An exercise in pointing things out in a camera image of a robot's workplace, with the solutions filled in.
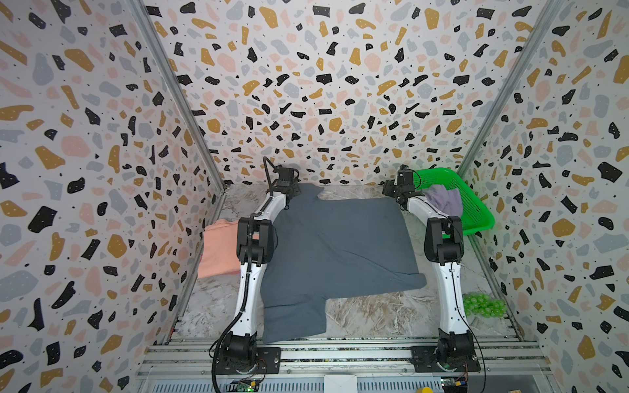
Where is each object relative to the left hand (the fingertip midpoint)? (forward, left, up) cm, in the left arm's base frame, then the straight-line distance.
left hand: (294, 182), depth 111 cm
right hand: (+1, -43, +1) cm, 44 cm away
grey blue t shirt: (-29, -15, -9) cm, 34 cm away
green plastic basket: (-17, -80, -6) cm, 82 cm away
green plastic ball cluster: (-54, -67, -5) cm, 86 cm away
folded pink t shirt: (-33, +27, -7) cm, 43 cm away
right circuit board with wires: (-76, -51, -9) cm, 92 cm away
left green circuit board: (-74, +10, -8) cm, 75 cm away
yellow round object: (-77, -40, -2) cm, 87 cm away
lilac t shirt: (-8, -70, -6) cm, 71 cm away
